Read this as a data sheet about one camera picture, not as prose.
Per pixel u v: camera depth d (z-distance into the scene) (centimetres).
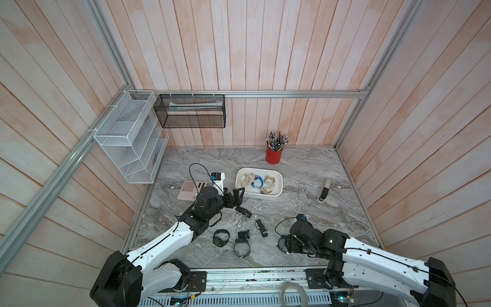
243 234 82
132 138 68
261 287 73
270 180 102
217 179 69
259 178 103
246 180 103
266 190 100
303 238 60
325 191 95
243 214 91
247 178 104
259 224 88
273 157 113
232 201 71
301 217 75
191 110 104
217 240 80
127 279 40
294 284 71
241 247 82
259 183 103
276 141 103
